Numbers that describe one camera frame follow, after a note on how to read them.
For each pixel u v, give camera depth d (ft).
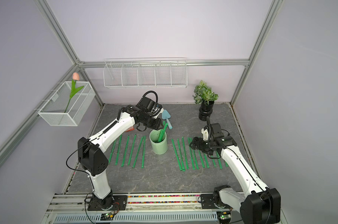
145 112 2.15
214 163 2.86
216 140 1.85
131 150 3.07
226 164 1.72
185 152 3.01
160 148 2.85
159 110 2.28
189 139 3.24
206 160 2.91
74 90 2.63
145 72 3.26
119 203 2.40
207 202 2.42
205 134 2.47
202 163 2.85
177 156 2.98
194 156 2.99
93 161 1.54
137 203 2.47
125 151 3.08
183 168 2.78
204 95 2.94
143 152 3.02
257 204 1.27
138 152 3.04
